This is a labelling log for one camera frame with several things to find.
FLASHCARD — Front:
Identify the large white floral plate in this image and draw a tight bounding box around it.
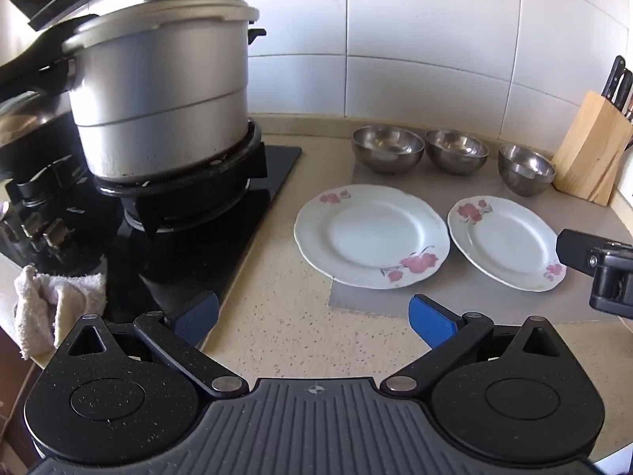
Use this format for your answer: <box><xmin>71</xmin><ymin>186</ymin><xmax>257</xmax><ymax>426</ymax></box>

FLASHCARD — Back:
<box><xmin>293</xmin><ymin>183</ymin><xmax>451</xmax><ymax>291</ymax></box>

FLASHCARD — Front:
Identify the dark pan with lid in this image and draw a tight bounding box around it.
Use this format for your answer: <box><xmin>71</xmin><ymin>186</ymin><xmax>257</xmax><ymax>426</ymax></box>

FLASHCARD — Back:
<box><xmin>0</xmin><ymin>86</ymin><xmax>82</xmax><ymax>171</ymax></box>

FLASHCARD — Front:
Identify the wooden knife block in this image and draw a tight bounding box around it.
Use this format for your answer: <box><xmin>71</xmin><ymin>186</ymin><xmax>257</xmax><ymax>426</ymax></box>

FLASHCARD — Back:
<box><xmin>550</xmin><ymin>90</ymin><xmax>633</xmax><ymax>207</ymax></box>

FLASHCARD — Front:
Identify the black burner grate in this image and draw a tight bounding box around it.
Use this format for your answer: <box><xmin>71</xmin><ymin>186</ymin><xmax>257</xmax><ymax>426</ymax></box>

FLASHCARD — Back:
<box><xmin>94</xmin><ymin>118</ymin><xmax>271</xmax><ymax>238</ymax></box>
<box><xmin>0</xmin><ymin>153</ymin><xmax>122</xmax><ymax>278</ymax></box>

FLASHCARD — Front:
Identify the white container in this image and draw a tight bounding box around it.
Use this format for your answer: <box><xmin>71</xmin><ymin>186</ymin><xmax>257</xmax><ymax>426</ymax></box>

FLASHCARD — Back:
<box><xmin>612</xmin><ymin>147</ymin><xmax>633</xmax><ymax>209</ymax></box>

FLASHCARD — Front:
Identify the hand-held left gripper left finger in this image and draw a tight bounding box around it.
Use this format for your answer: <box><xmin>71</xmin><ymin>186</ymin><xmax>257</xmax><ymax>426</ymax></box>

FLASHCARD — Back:
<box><xmin>52</xmin><ymin>291</ymin><xmax>249</xmax><ymax>399</ymax></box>

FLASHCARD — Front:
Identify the small white floral plate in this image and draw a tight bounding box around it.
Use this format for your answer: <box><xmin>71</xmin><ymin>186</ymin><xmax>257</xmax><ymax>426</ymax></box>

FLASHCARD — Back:
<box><xmin>447</xmin><ymin>196</ymin><xmax>567</xmax><ymax>293</ymax></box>

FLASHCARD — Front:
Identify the aluminium pressure pot with lid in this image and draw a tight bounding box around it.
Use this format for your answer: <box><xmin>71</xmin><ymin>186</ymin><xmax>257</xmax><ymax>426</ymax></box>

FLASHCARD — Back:
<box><xmin>0</xmin><ymin>0</ymin><xmax>268</xmax><ymax>182</ymax></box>

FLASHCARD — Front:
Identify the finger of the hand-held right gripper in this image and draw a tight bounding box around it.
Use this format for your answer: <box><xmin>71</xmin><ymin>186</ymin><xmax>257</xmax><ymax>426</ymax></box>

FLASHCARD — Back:
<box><xmin>555</xmin><ymin>229</ymin><xmax>602</xmax><ymax>276</ymax></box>
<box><xmin>588</xmin><ymin>242</ymin><xmax>633</xmax><ymax>318</ymax></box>

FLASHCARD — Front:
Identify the grey mat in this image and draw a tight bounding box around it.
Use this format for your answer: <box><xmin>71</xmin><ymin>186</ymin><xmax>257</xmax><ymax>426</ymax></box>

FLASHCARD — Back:
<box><xmin>328</xmin><ymin>157</ymin><xmax>630</xmax><ymax>323</ymax></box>

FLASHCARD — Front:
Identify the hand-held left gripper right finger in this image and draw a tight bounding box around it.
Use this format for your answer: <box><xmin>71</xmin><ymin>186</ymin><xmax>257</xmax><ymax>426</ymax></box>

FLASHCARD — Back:
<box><xmin>381</xmin><ymin>294</ymin><xmax>563</xmax><ymax>399</ymax></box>

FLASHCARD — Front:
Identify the black glass gas stove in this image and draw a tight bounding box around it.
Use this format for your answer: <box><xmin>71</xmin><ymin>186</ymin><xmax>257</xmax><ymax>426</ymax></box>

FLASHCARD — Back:
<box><xmin>0</xmin><ymin>143</ymin><xmax>303</xmax><ymax>328</ymax></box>

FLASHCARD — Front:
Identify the large steel bowl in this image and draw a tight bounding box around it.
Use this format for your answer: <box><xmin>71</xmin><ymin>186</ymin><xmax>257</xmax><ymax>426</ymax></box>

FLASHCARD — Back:
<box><xmin>351</xmin><ymin>125</ymin><xmax>425</xmax><ymax>175</ymax></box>

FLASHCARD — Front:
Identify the white towel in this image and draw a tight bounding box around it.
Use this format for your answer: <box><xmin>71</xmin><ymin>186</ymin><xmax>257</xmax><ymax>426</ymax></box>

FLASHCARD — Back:
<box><xmin>12</xmin><ymin>264</ymin><xmax>108</xmax><ymax>360</ymax></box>

